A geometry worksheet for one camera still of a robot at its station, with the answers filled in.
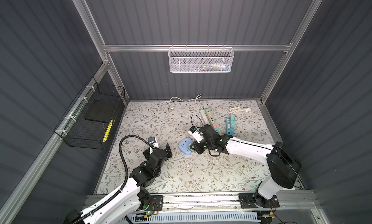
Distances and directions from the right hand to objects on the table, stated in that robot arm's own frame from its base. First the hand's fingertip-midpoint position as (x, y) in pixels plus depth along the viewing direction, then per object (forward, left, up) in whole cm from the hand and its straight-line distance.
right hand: (193, 146), depth 85 cm
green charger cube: (-2, +2, 0) cm, 2 cm away
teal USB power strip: (+18, -26, -5) cm, 32 cm away
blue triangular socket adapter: (+4, +6, -6) cm, 9 cm away
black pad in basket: (+10, +48, +22) cm, 53 cm away
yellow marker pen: (-5, +41, +20) cm, 46 cm away
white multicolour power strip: (+24, -11, -6) cm, 27 cm away
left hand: (-3, +18, +5) cm, 19 cm away
